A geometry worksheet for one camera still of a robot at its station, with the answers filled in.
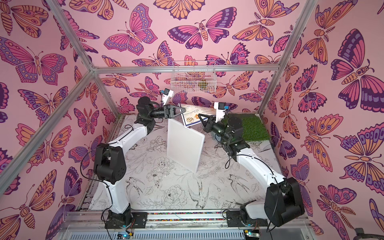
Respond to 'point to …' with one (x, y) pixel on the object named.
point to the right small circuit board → (251, 234)
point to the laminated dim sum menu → (190, 115)
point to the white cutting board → (184, 145)
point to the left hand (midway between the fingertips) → (186, 112)
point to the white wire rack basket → (194, 76)
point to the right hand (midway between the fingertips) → (200, 114)
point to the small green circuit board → (125, 235)
